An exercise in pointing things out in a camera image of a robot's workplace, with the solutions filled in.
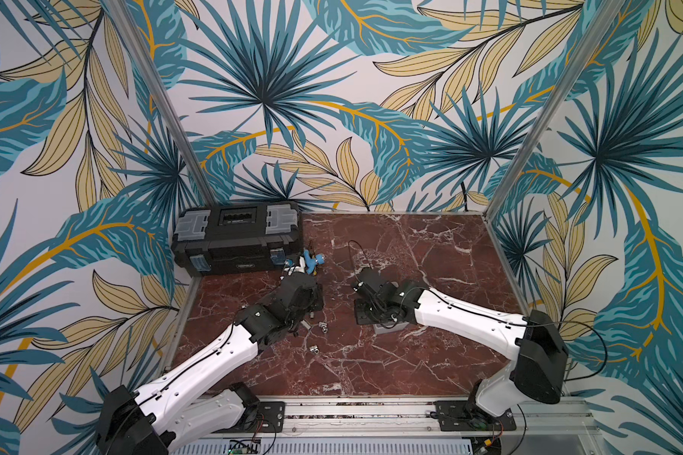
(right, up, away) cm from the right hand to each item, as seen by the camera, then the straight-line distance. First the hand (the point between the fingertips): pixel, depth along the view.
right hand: (356, 313), depth 80 cm
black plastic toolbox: (-37, +21, +10) cm, 44 cm away
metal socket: (-10, -6, +7) cm, 14 cm away
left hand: (-12, +6, -3) cm, 14 cm away
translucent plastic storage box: (+8, 0, -12) cm, 14 cm away
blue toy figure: (-16, +13, +21) cm, 29 cm away
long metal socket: (-15, -5, +8) cm, 18 cm away
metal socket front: (-12, -11, +3) cm, 17 cm away
